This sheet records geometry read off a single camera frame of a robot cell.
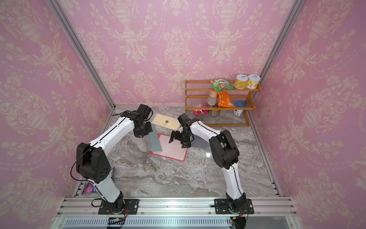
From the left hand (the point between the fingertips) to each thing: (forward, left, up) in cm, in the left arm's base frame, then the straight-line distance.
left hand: (149, 133), depth 89 cm
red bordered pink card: (-5, -14, -12) cm, 19 cm away
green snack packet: (+23, -45, +20) cm, 54 cm away
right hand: (-3, -16, -7) cm, 18 cm away
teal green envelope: (0, -2, -10) cm, 10 cm away
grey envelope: (-18, -29, +19) cm, 39 cm away
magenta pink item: (+25, -35, 0) cm, 44 cm away
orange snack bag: (+24, -50, +7) cm, 56 cm away
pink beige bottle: (+24, -41, +7) cm, 48 cm away
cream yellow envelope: (+19, -7, -12) cm, 23 cm away
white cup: (+24, -63, -6) cm, 68 cm away
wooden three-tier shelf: (+39, -32, +2) cm, 50 cm away
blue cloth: (+29, -65, -1) cm, 71 cm away
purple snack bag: (-29, +29, -11) cm, 43 cm away
